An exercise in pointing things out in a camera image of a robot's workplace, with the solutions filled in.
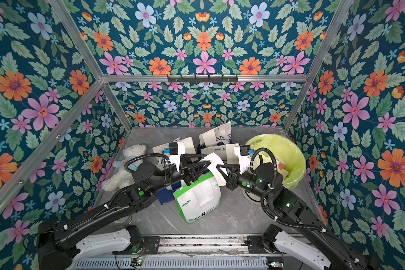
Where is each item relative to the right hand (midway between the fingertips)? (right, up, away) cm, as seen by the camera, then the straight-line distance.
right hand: (220, 162), depth 59 cm
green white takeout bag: (-8, -15, +11) cm, 20 cm away
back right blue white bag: (+1, +11, +32) cm, 34 cm away
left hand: (-4, +1, -5) cm, 7 cm away
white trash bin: (+11, -11, -3) cm, 16 cm away
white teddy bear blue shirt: (-54, -11, +29) cm, 62 cm away
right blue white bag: (+5, +2, +20) cm, 21 cm away
